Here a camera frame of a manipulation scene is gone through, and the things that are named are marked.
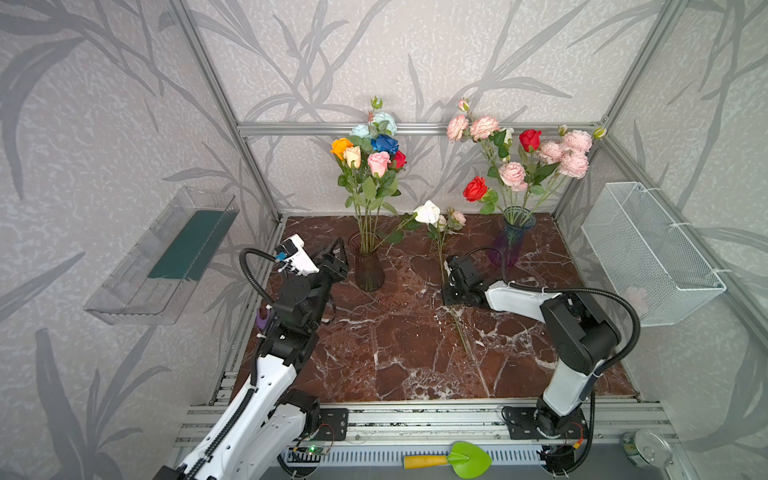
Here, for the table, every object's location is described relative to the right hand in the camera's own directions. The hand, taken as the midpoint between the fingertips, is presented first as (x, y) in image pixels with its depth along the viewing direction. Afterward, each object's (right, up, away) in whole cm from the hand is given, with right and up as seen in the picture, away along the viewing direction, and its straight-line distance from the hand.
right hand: (445, 283), depth 97 cm
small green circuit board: (-35, -36, -27) cm, 57 cm away
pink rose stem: (+16, +32, -17) cm, 40 cm away
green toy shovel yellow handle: (+1, -36, -30) cm, 47 cm away
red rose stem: (+7, +29, -13) cm, 32 cm away
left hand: (-28, +16, -29) cm, 43 cm away
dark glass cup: (-25, +5, -3) cm, 25 cm away
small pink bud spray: (+6, +22, +17) cm, 29 cm away
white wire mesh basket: (+39, +11, -33) cm, 53 cm away
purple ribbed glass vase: (+20, +11, 0) cm, 23 cm away
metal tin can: (+41, -32, -31) cm, 61 cm away
